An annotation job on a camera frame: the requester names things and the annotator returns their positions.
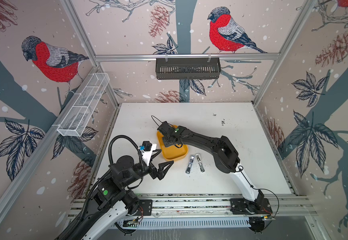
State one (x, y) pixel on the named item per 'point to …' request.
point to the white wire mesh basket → (73, 120)
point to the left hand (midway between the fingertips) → (166, 157)
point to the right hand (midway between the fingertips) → (167, 142)
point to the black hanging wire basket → (187, 69)
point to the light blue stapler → (190, 164)
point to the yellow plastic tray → (172, 153)
